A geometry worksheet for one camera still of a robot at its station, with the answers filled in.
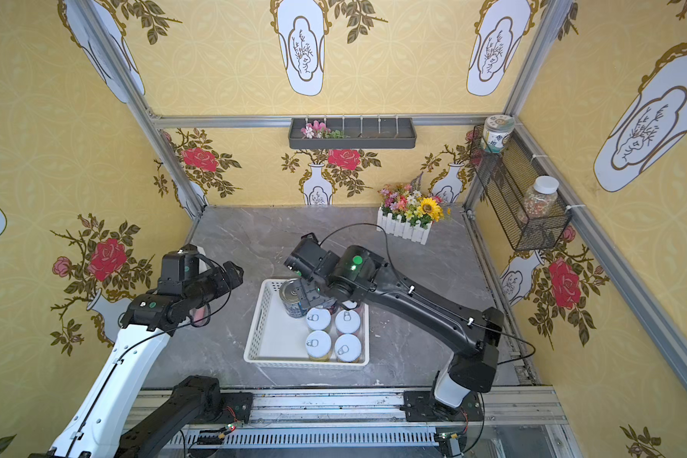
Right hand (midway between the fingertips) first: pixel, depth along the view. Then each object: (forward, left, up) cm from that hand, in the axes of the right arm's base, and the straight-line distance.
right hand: (321, 278), depth 70 cm
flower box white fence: (+33, -25, -11) cm, 43 cm away
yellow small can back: (-10, +2, -20) cm, 22 cm away
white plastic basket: (-7, +16, -25) cm, 30 cm away
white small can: (-3, +3, -19) cm, 20 cm away
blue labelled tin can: (+2, +10, -15) cm, 18 cm away
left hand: (+2, +29, -5) cm, 29 cm away
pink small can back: (-3, -6, -20) cm, 21 cm away
